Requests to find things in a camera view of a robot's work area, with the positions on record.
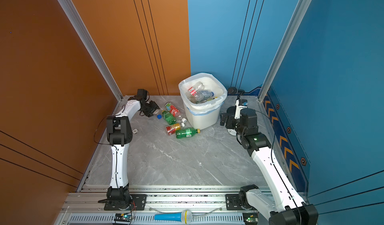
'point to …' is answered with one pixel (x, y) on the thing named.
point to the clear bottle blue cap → (159, 116)
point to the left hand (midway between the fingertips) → (158, 108)
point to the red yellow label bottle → (171, 129)
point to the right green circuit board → (250, 218)
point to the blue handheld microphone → (186, 216)
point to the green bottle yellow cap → (186, 132)
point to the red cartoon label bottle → (174, 111)
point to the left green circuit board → (122, 217)
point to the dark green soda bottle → (169, 117)
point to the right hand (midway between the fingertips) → (227, 114)
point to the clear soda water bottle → (203, 95)
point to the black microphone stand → (233, 90)
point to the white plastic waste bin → (206, 115)
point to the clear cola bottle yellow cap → (193, 91)
